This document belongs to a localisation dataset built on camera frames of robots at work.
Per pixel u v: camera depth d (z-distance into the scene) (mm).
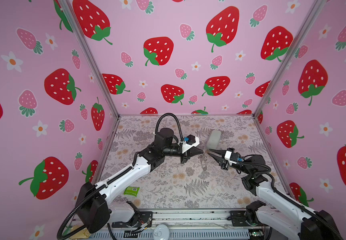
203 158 678
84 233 669
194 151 636
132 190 825
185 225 731
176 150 611
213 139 1018
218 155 638
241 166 636
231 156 560
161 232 662
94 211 392
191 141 555
